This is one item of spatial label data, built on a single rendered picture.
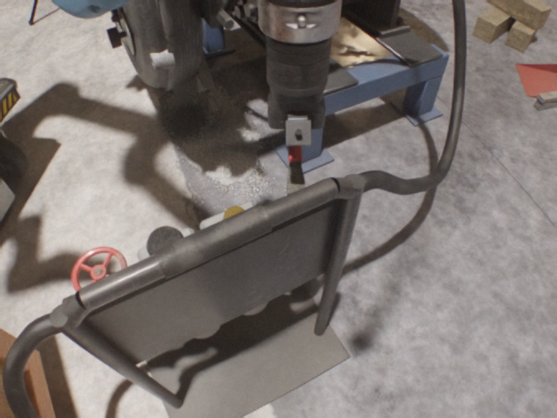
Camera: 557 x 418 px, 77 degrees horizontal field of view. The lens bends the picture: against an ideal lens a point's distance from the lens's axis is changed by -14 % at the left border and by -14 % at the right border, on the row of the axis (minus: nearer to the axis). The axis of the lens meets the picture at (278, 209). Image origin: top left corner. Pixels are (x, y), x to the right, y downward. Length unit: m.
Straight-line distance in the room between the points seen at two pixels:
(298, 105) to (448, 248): 0.74
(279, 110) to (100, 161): 0.94
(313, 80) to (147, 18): 0.43
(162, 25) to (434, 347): 0.92
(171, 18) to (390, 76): 0.67
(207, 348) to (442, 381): 0.55
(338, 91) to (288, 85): 0.64
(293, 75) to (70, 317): 0.35
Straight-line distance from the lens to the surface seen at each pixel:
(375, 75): 1.18
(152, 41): 0.84
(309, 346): 0.94
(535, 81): 1.96
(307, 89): 0.47
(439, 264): 1.11
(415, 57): 1.28
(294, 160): 0.58
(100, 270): 0.50
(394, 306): 1.02
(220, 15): 0.75
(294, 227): 0.50
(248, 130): 1.33
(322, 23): 0.43
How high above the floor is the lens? 0.91
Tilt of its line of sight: 54 degrees down
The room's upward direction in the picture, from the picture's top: 1 degrees counter-clockwise
